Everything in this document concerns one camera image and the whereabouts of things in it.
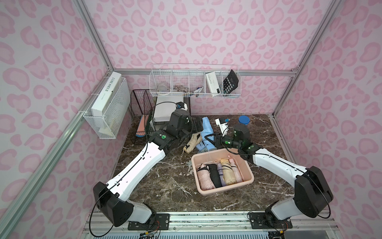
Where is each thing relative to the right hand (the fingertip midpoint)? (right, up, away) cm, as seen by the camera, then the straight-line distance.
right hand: (205, 137), depth 77 cm
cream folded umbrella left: (-6, -3, +22) cm, 23 cm away
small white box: (+5, +33, +14) cm, 36 cm away
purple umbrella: (+9, -19, +11) cm, 24 cm away
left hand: (-5, +9, -5) cm, 11 cm away
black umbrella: (+6, -22, +9) cm, 25 cm away
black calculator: (+17, +33, +15) cm, 39 cm away
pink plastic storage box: (+6, -12, +8) cm, 15 cm away
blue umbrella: (+1, +3, -2) cm, 4 cm away
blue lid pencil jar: (+24, +10, +13) cm, 29 cm away
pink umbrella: (+1, -23, +3) cm, 23 cm away
